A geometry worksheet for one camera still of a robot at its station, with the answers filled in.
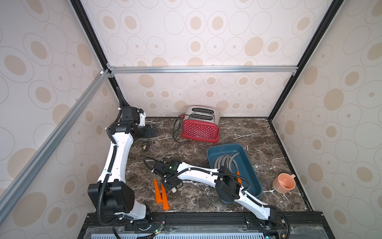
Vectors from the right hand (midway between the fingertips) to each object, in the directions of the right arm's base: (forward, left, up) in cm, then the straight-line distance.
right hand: (173, 182), depth 88 cm
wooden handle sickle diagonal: (+15, -30, +2) cm, 33 cm away
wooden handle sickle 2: (+15, -32, +2) cm, 36 cm away
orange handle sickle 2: (-9, +7, +3) cm, 12 cm away
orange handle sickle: (+4, -39, 0) cm, 39 cm away
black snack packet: (+23, +22, +4) cm, 32 cm away
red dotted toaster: (+33, -16, +18) cm, 40 cm away
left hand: (+18, +10, +27) cm, 34 cm away
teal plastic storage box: (+14, -42, +1) cm, 44 cm away
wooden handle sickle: (+12, -26, +2) cm, 29 cm away
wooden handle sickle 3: (+16, -35, +1) cm, 38 cm away
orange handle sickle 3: (-12, +2, +1) cm, 13 cm away
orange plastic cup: (+2, -64, +1) cm, 64 cm away
